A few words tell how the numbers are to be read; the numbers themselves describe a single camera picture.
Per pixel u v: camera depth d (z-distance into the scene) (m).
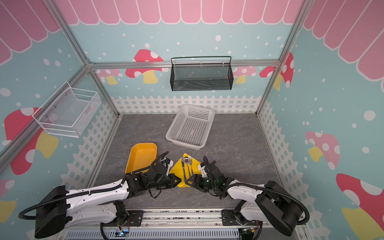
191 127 1.12
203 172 0.78
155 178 0.60
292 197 0.41
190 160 0.94
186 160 0.94
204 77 0.94
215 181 0.66
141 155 0.97
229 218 0.74
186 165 0.92
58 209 0.41
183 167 0.92
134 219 0.75
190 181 0.75
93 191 0.48
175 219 0.76
